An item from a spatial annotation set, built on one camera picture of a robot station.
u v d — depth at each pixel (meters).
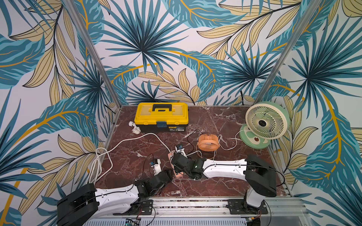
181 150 0.72
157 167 0.76
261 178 0.44
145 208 0.73
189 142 0.98
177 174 0.82
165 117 0.91
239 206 0.74
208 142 0.84
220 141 0.98
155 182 0.63
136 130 1.00
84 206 0.42
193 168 0.61
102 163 0.88
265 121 0.81
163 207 0.75
